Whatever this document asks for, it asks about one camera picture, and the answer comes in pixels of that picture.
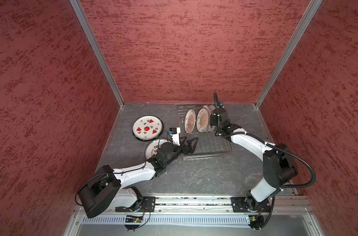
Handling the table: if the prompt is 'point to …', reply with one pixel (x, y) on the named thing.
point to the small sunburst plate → (190, 121)
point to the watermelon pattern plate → (147, 127)
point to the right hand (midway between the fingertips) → (214, 116)
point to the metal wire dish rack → (210, 145)
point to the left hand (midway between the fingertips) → (193, 140)
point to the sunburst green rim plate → (202, 120)
